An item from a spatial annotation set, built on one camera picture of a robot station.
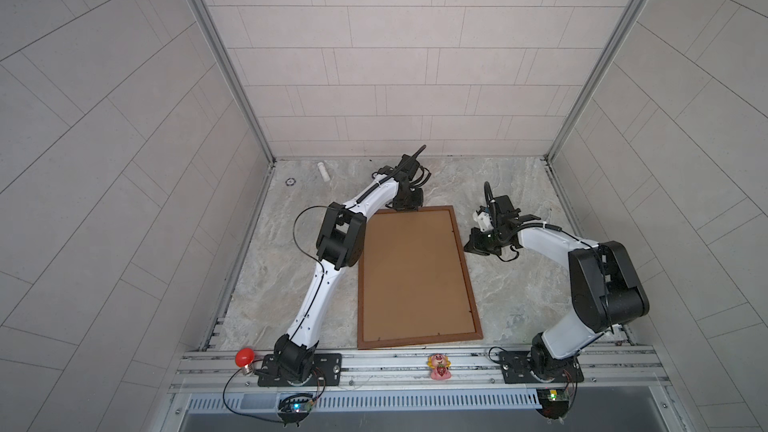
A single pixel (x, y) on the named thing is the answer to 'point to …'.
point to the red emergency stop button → (244, 357)
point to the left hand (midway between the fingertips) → (426, 202)
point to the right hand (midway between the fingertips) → (464, 246)
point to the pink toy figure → (440, 366)
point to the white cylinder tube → (324, 172)
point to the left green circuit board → (293, 409)
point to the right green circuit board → (553, 402)
